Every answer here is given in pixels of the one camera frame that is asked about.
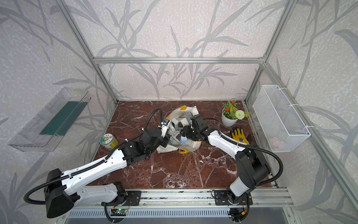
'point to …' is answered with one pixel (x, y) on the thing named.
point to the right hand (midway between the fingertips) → (182, 132)
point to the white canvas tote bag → (178, 119)
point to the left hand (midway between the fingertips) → (169, 130)
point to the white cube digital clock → (183, 122)
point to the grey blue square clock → (188, 115)
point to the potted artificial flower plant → (230, 114)
